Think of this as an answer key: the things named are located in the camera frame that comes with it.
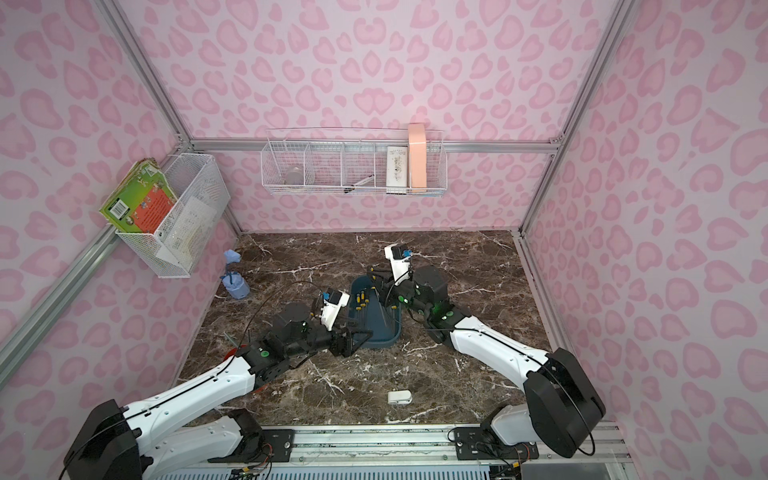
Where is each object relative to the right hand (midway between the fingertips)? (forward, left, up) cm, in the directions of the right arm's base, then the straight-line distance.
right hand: (367, 275), depth 75 cm
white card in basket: (+34, -7, +7) cm, 36 cm away
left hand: (-10, 0, -7) cm, 13 cm away
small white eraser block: (-23, -8, -23) cm, 33 cm away
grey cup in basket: (+36, +26, +3) cm, 45 cm away
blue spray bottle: (+9, +46, -16) cm, 49 cm away
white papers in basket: (+12, +50, +3) cm, 51 cm away
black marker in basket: (+32, +7, +3) cm, 33 cm away
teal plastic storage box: (+3, +3, -26) cm, 27 cm away
